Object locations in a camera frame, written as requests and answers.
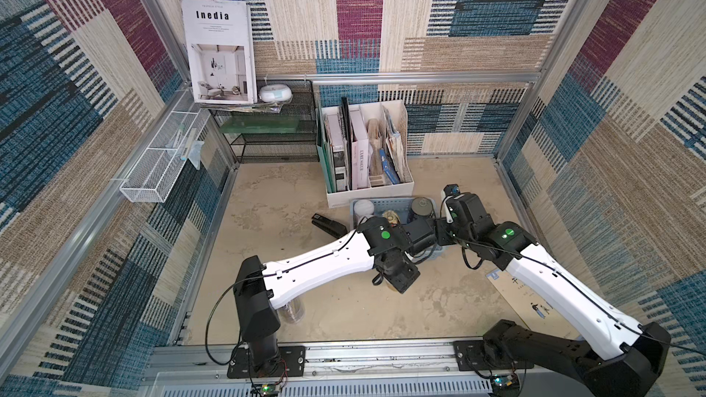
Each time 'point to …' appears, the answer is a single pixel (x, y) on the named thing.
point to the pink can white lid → (363, 208)
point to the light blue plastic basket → (403, 207)
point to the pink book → (359, 147)
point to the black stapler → (328, 225)
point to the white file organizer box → (370, 153)
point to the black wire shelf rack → (289, 136)
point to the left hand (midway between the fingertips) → (399, 272)
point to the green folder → (325, 152)
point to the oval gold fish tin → (392, 217)
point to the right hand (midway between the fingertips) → (439, 221)
